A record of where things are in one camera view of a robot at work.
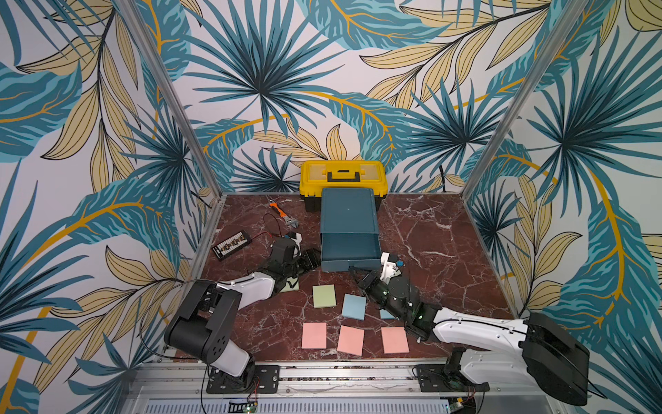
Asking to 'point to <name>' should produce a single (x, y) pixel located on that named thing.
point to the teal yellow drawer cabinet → (349, 229)
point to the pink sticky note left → (314, 335)
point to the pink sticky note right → (395, 340)
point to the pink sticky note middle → (351, 340)
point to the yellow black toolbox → (315, 175)
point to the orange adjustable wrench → (290, 221)
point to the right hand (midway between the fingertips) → (347, 270)
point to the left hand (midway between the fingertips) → (320, 259)
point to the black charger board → (231, 245)
